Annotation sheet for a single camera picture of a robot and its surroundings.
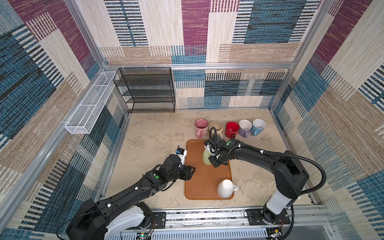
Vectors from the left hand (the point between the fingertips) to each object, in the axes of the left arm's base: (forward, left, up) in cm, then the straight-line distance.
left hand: (192, 167), depth 80 cm
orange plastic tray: (-6, -6, -9) cm, 12 cm away
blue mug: (+31, -45, -3) cm, 55 cm away
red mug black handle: (+30, -28, -7) cm, 41 cm away
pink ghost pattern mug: (+26, -6, 0) cm, 26 cm away
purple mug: (+31, -36, -5) cm, 48 cm away
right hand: (+5, -14, -5) cm, 16 cm away
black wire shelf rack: (+56, +31, +8) cm, 64 cm away
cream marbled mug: (+30, -18, -4) cm, 35 cm away
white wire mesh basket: (+15, +50, +23) cm, 57 cm away
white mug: (-11, -16, 0) cm, 20 cm away
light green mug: (+6, -8, -1) cm, 10 cm away
